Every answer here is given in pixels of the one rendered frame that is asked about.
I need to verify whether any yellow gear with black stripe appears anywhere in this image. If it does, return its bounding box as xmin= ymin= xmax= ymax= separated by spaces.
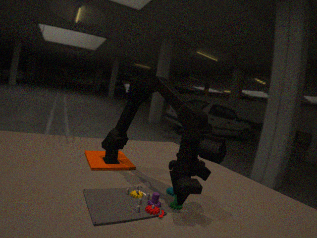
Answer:
xmin=130 ymin=191 xmax=143 ymax=199

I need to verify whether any teal gear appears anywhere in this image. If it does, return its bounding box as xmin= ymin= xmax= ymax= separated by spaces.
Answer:
xmin=166 ymin=187 xmax=176 ymax=197

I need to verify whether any purple gear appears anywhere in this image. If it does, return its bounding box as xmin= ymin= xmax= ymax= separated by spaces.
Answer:
xmin=148 ymin=192 xmax=161 ymax=208

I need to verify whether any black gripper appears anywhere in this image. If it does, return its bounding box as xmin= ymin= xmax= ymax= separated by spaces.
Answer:
xmin=168 ymin=152 xmax=203 ymax=206

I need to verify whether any red gear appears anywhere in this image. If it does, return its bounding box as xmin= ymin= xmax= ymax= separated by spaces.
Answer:
xmin=145 ymin=205 xmax=160 ymax=215

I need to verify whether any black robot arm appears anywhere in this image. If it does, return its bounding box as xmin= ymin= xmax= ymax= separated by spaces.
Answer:
xmin=102 ymin=76 xmax=227 ymax=181

